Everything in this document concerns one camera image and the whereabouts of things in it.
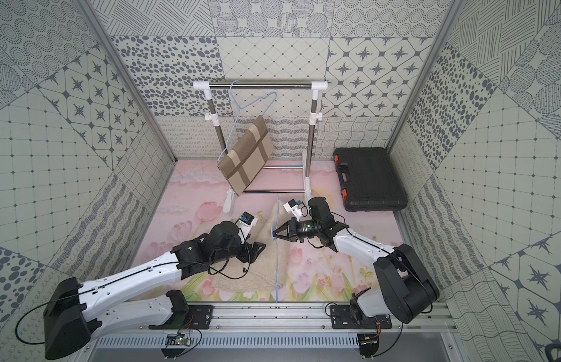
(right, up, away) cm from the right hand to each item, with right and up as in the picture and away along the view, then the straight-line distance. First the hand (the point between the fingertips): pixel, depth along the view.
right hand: (274, 236), depth 77 cm
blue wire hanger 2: (+1, -8, +4) cm, 9 cm away
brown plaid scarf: (-10, +33, +16) cm, 38 cm away
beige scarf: (-2, -13, +3) cm, 14 cm away
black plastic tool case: (+43, +19, +28) cm, 55 cm away
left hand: (-6, +1, 0) cm, 6 cm away
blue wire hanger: (-18, +51, +24) cm, 59 cm away
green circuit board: (-30, -31, -7) cm, 44 cm away
